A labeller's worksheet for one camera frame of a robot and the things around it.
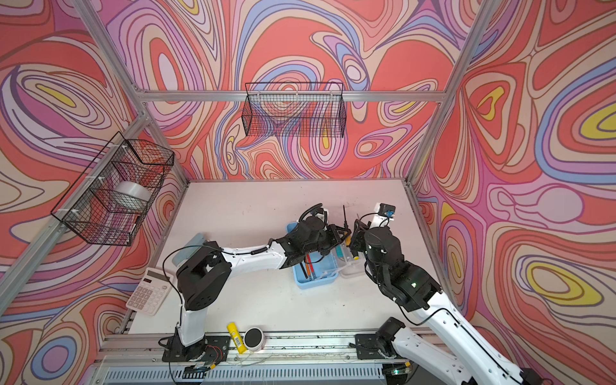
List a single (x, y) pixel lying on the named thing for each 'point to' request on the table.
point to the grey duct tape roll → (135, 189)
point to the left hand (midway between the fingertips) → (355, 232)
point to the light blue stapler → (188, 251)
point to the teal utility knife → (339, 252)
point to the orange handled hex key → (310, 267)
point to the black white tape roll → (253, 339)
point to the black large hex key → (303, 269)
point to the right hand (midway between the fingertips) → (361, 228)
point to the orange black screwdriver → (348, 237)
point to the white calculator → (151, 291)
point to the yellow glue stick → (237, 338)
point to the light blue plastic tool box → (316, 269)
